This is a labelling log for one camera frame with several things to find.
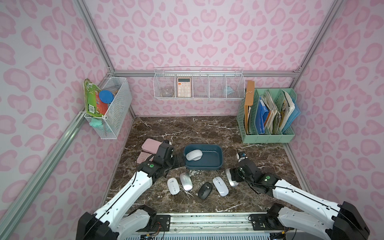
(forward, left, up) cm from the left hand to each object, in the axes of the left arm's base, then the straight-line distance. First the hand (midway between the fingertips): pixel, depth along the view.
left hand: (178, 156), depth 81 cm
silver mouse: (-9, -4, -13) cm, 17 cm away
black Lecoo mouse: (-14, -14, -13) cm, 24 cm away
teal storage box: (+6, -20, -14) cm, 25 cm away
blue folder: (+26, -51, +4) cm, 57 cm away
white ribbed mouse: (-12, +3, -12) cm, 17 cm away
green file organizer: (+38, -65, +6) cm, 76 cm away
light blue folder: (+24, -71, +5) cm, 75 cm away
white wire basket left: (+14, +36, +10) cm, 40 cm away
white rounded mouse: (+8, -8, -12) cm, 17 cm away
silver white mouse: (-10, -30, -13) cm, 35 cm away
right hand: (-4, -31, -7) cm, 32 cm away
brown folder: (+24, -39, +18) cm, 49 cm away
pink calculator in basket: (+40, -2, +15) cm, 43 cm away
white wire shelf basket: (+46, -12, +15) cm, 49 cm away
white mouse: (-11, -23, -13) cm, 29 cm away
